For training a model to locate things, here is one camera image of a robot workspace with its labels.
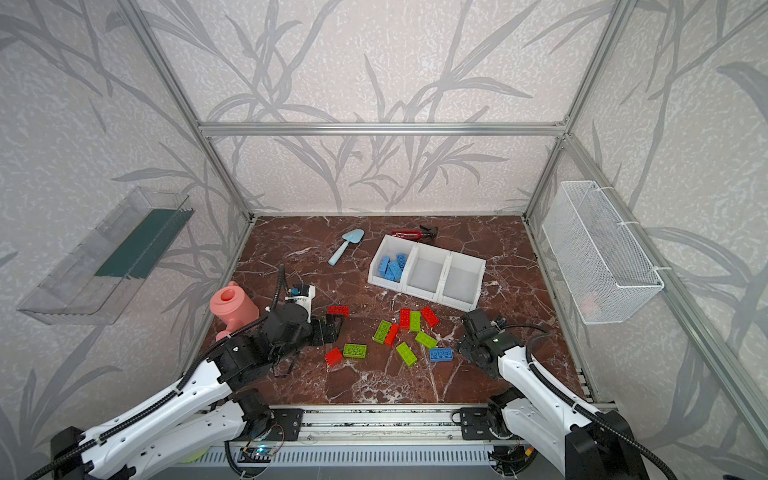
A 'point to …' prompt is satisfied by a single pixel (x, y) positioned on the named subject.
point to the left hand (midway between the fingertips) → (337, 312)
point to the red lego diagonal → (430, 317)
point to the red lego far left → (338, 310)
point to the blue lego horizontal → (401, 260)
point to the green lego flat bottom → (355, 350)
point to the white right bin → (462, 281)
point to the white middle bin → (425, 272)
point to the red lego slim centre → (392, 335)
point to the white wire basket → (607, 274)
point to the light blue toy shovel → (353, 236)
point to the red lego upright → (405, 315)
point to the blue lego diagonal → (383, 265)
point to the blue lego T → (440, 355)
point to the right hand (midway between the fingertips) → (469, 342)
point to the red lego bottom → (334, 357)
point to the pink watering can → (232, 303)
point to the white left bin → (391, 246)
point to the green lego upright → (415, 321)
